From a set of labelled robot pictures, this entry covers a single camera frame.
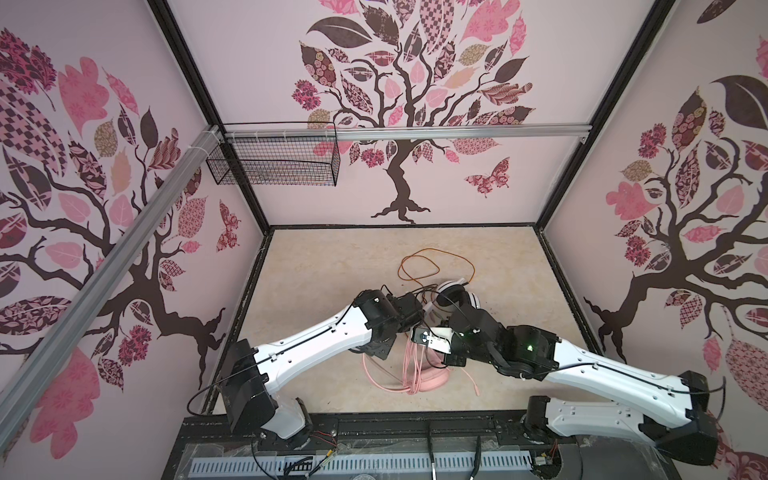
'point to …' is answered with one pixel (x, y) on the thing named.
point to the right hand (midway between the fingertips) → (430, 326)
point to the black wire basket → (280, 154)
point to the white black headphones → (450, 295)
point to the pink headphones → (423, 369)
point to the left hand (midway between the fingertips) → (366, 347)
